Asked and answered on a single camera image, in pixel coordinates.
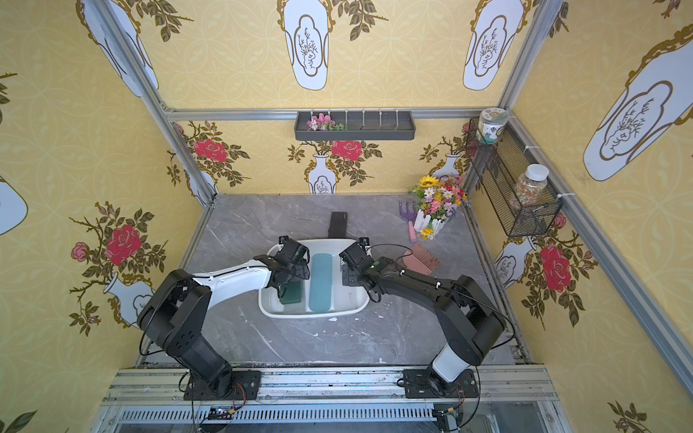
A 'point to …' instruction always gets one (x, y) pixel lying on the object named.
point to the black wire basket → (498, 167)
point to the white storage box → (346, 299)
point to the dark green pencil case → (292, 292)
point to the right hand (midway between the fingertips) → (364, 269)
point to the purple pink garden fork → (411, 216)
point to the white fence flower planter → (437, 199)
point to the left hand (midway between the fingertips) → (286, 267)
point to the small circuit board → (220, 412)
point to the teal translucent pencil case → (320, 283)
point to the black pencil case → (337, 225)
